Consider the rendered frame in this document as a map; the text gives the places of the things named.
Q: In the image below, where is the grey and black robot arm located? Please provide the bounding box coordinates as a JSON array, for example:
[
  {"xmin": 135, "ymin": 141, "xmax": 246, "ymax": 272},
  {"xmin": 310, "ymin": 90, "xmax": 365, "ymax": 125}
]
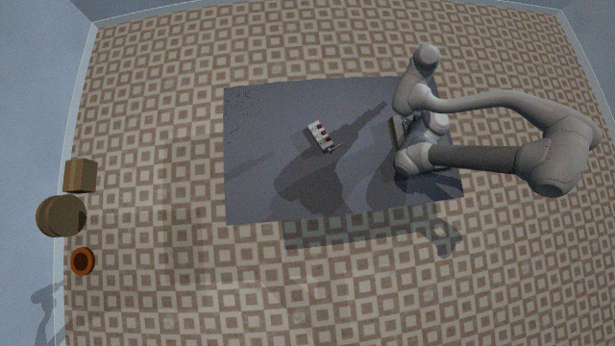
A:
[{"xmin": 392, "ymin": 44, "xmax": 603, "ymax": 198}]

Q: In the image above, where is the white power strip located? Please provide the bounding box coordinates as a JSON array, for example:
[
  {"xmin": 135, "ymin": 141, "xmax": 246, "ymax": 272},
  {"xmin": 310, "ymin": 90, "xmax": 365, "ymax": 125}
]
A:
[{"xmin": 307, "ymin": 120, "xmax": 338, "ymax": 152}]

